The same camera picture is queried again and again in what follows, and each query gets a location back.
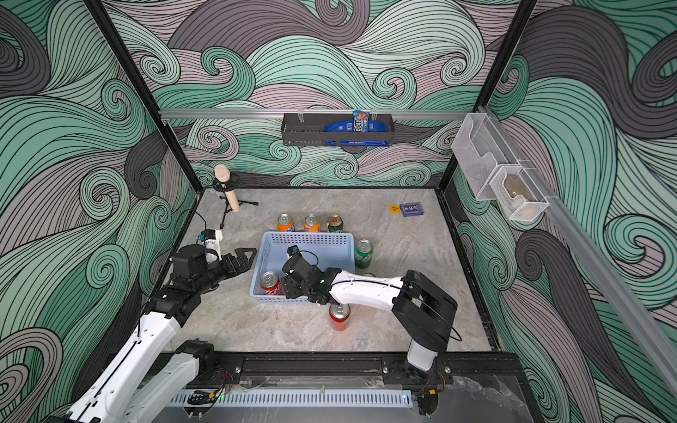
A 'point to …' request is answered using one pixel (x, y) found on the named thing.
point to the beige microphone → (223, 174)
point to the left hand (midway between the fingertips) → (246, 251)
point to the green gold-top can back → (335, 224)
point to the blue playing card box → (412, 209)
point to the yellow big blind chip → (394, 209)
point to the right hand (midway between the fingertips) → (296, 277)
